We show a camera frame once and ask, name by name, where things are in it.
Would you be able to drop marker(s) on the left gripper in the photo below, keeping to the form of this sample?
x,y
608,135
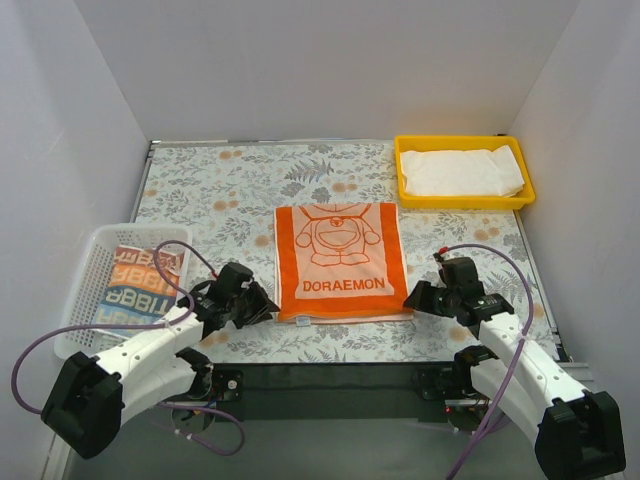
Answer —
x,y
245,304

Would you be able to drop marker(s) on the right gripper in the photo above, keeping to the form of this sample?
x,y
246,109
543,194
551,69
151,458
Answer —
x,y
435,300

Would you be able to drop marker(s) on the orange patterned towel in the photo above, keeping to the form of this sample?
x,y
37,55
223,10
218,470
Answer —
x,y
340,263

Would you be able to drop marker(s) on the white towel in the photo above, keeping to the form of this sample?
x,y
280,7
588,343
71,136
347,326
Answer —
x,y
479,172

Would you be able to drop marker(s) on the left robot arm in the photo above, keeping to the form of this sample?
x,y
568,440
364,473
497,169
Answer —
x,y
94,396

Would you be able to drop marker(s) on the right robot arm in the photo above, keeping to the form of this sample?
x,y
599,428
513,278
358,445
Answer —
x,y
575,433

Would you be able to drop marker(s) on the striped rabbit print towel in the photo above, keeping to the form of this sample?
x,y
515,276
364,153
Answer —
x,y
136,293

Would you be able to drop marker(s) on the yellow plastic tray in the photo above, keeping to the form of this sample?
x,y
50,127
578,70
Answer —
x,y
406,143

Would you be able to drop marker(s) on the white plastic basket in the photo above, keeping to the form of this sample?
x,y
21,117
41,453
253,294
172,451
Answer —
x,y
93,274

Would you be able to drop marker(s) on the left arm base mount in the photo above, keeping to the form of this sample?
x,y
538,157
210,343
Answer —
x,y
208,389

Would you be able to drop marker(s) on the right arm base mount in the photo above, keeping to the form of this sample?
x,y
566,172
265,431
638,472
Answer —
x,y
461,404

